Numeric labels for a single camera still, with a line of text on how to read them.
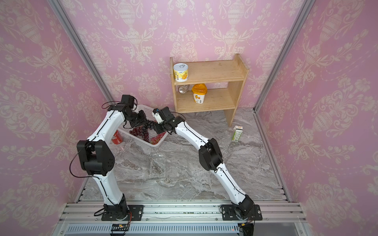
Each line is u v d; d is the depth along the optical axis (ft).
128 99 2.42
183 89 3.12
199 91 2.92
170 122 2.40
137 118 2.60
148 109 3.58
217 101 3.20
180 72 2.34
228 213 2.39
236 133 3.03
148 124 3.03
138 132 3.28
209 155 2.09
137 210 2.45
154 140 3.20
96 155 1.64
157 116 2.86
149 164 2.98
